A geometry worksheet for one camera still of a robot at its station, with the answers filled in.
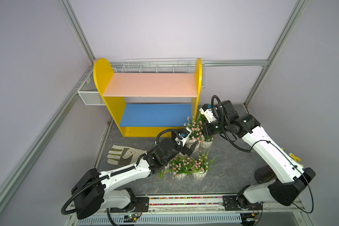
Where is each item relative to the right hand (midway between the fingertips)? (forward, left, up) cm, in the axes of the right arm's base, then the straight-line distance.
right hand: (198, 129), depth 71 cm
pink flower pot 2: (-14, -1, -12) cm, 18 cm away
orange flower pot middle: (-6, +5, -4) cm, 9 cm away
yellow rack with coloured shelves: (+43, +36, -26) cm, 62 cm away
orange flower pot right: (+3, -9, -22) cm, 24 cm away
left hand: (-2, +3, -3) cm, 5 cm away
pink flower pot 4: (-15, +17, -17) cm, 28 cm away
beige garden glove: (-3, +45, -27) cm, 53 cm away
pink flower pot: (-4, +2, +7) cm, 8 cm away
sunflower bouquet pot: (-14, -44, -4) cm, 47 cm away
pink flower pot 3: (-15, +9, -12) cm, 21 cm away
